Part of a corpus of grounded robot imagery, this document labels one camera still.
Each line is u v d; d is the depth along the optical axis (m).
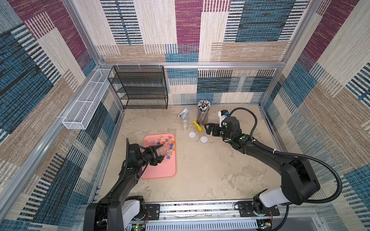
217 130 0.77
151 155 0.74
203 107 0.95
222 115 0.77
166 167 0.90
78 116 0.92
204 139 1.00
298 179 0.43
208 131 0.79
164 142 0.99
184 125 1.05
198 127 1.05
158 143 0.99
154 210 0.75
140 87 1.10
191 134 1.03
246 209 0.74
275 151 0.51
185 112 1.13
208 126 0.79
